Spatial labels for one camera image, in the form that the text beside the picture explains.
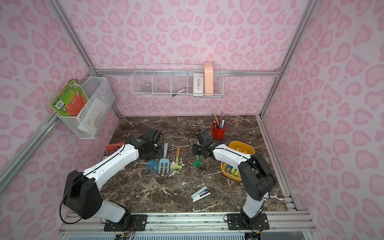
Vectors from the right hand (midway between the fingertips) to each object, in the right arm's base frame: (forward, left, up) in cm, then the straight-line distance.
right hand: (193, 148), depth 92 cm
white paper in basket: (+8, +56, +20) cm, 60 cm away
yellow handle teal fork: (-6, +26, -8) cm, 28 cm away
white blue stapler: (-25, -5, -6) cm, 26 cm away
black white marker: (+26, +11, +21) cm, 35 cm away
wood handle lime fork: (-12, -25, -7) cm, 29 cm away
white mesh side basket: (+21, +56, +22) cm, 64 cm away
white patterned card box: (+30, -3, +25) cm, 39 cm away
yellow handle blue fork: (-9, -20, -7) cm, 23 cm away
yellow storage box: (+3, -31, -4) cm, 32 cm away
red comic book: (+3, +55, -5) cm, 56 cm away
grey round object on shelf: (+33, +31, +20) cm, 50 cm away
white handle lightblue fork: (-5, +18, -7) cm, 20 cm away
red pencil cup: (+15, -16, -4) cm, 22 cm away
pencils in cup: (+19, -19, +2) cm, 27 cm away
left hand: (-5, +19, +4) cm, 20 cm away
